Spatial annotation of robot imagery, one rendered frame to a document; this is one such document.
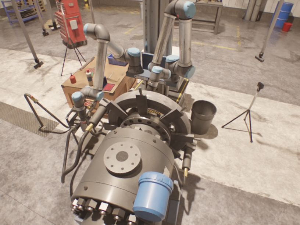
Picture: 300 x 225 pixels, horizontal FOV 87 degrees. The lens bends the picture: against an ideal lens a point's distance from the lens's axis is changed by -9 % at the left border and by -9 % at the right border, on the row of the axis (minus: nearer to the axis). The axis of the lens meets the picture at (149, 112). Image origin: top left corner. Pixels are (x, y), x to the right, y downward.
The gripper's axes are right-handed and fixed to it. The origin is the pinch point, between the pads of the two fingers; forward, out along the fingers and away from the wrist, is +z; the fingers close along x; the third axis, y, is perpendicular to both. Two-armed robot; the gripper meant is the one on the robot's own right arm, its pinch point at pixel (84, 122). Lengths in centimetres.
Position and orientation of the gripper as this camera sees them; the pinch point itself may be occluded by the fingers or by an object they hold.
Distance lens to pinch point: 192.7
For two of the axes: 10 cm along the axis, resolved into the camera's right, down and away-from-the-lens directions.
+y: 9.7, 1.7, -1.9
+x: 2.5, -6.5, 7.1
